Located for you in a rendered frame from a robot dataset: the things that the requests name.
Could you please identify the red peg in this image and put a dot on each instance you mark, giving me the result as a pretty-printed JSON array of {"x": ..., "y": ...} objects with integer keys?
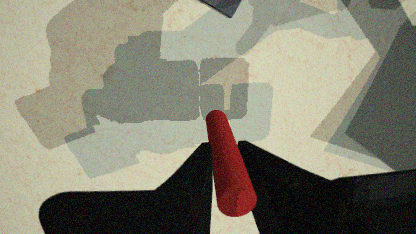
[{"x": 234, "y": 192}]

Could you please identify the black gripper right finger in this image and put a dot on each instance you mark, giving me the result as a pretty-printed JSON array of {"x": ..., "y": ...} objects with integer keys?
[{"x": 292, "y": 200}]

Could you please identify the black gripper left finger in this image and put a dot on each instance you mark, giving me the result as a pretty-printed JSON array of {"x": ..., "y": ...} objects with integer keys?
[{"x": 181, "y": 205}]

